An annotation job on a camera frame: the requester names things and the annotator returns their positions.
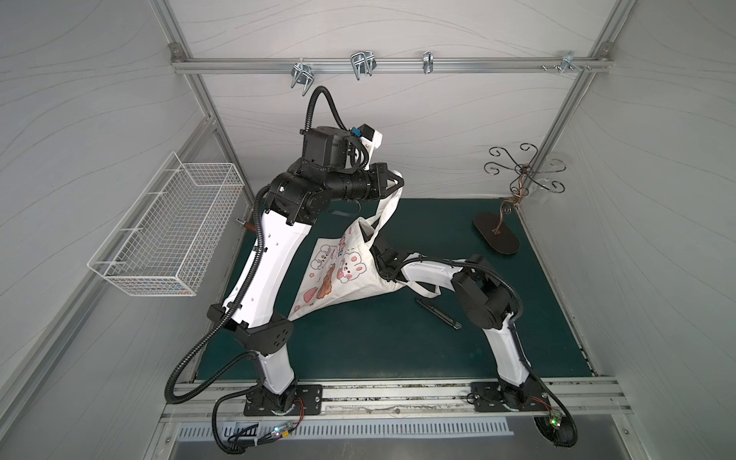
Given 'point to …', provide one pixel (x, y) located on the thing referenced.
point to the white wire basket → (167, 237)
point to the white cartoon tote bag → (341, 266)
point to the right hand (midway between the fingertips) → (340, 280)
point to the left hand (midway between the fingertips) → (405, 182)
